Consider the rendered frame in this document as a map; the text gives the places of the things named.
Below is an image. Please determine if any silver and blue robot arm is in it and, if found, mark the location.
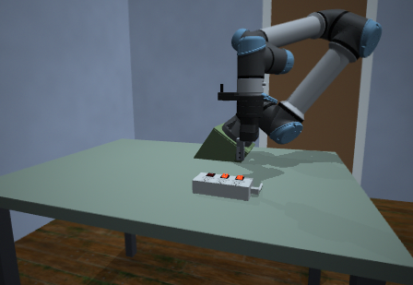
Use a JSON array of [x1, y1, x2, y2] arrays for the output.
[[231, 9, 382, 145]]

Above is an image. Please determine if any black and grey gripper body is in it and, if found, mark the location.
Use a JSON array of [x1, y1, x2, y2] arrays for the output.
[[218, 78, 266, 142]]

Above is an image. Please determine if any white power strip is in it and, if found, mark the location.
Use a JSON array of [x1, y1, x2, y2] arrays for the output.
[[193, 172, 263, 201]]

